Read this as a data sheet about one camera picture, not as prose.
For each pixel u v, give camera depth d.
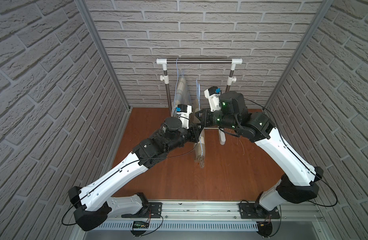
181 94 0.88
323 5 0.69
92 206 0.37
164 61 0.72
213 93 0.51
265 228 0.69
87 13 0.72
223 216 0.73
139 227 0.71
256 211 0.65
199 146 0.62
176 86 0.90
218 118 0.49
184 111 0.52
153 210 0.74
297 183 0.41
